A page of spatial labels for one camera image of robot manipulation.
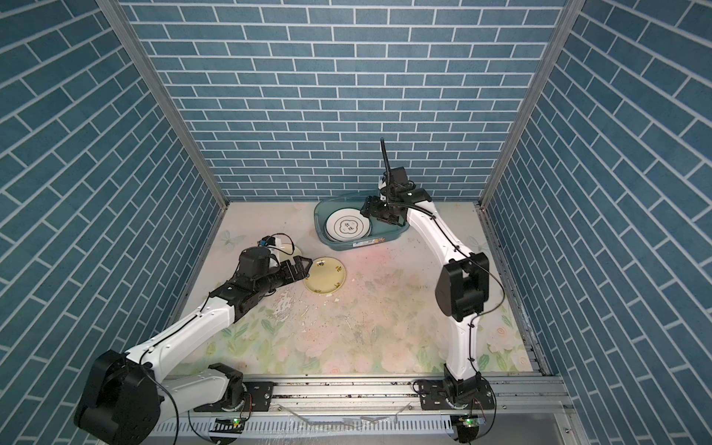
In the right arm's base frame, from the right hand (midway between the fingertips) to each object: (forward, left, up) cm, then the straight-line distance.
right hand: (370, 214), depth 91 cm
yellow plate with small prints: (-13, +15, -19) cm, 27 cm away
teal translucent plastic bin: (+7, -4, -17) cm, 19 cm away
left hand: (-19, +17, -5) cm, 26 cm away
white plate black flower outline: (+8, +9, -16) cm, 20 cm away
